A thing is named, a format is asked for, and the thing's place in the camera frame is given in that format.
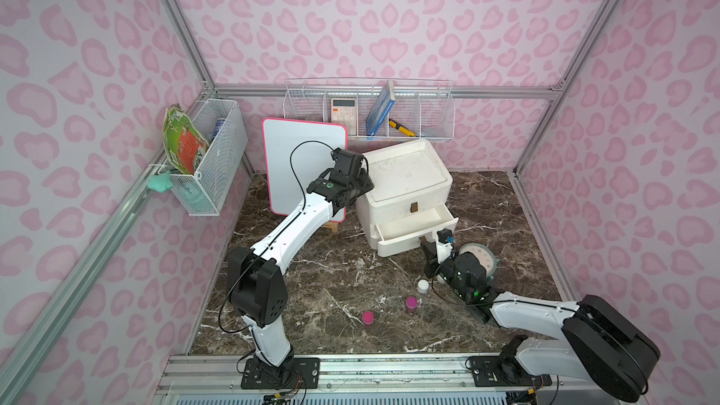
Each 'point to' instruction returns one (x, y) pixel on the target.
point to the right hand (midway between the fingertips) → (421, 243)
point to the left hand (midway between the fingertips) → (367, 175)
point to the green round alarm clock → (485, 256)
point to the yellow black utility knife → (408, 131)
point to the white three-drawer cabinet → (402, 170)
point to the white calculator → (344, 112)
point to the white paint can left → (423, 286)
